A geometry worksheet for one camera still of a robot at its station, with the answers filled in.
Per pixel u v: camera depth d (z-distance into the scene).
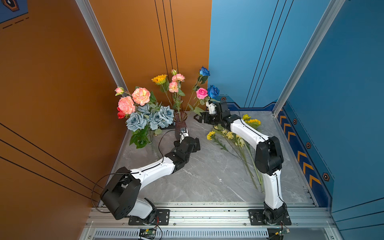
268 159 0.55
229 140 1.01
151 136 0.82
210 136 1.02
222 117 0.74
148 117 0.70
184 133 0.74
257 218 0.72
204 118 0.82
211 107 0.85
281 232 0.69
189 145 0.64
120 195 0.42
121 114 0.71
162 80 0.79
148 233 0.71
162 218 0.74
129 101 0.60
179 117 0.93
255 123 1.05
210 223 0.73
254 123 1.05
